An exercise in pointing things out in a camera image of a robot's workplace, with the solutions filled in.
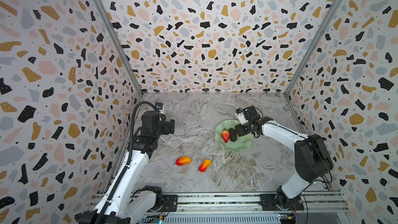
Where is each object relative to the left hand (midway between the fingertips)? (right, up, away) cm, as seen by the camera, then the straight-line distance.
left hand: (162, 116), depth 77 cm
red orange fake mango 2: (+21, -26, +7) cm, 34 cm away
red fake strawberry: (+33, -12, +16) cm, 39 cm away
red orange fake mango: (+9, -25, +8) cm, 28 cm away
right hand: (+41, -6, +16) cm, 45 cm away
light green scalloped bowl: (+43, -18, +17) cm, 49 cm away
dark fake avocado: (+38, -12, +16) cm, 43 cm away
